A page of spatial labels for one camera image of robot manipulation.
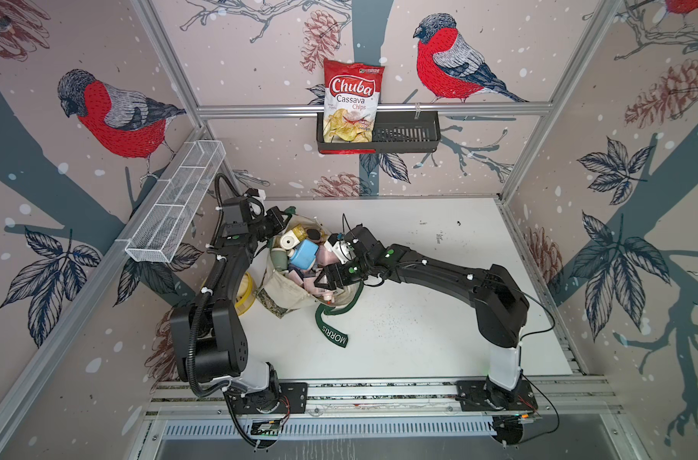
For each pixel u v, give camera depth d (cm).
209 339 45
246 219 68
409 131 95
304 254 82
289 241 80
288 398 73
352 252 69
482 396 73
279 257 80
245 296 88
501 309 48
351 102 84
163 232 71
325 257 83
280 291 76
